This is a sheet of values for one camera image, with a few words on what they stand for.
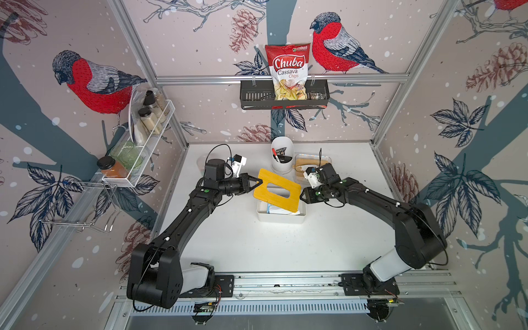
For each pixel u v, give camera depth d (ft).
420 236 1.46
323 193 2.44
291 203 2.67
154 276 1.30
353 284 2.38
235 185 2.29
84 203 1.85
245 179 2.33
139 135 2.31
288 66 2.63
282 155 3.50
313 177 2.71
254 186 2.47
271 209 2.79
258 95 3.11
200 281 2.04
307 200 2.56
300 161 3.36
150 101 2.60
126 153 2.33
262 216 2.87
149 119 2.50
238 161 2.44
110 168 1.94
